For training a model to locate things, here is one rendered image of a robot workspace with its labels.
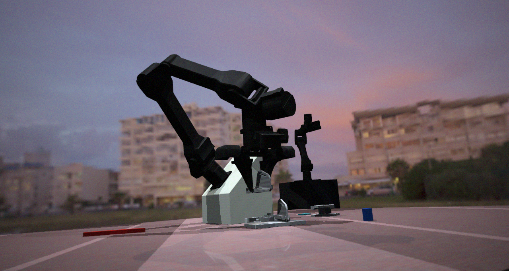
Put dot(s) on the blue rectangular block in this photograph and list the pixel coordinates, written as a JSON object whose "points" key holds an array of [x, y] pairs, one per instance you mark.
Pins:
{"points": [[367, 214]]}

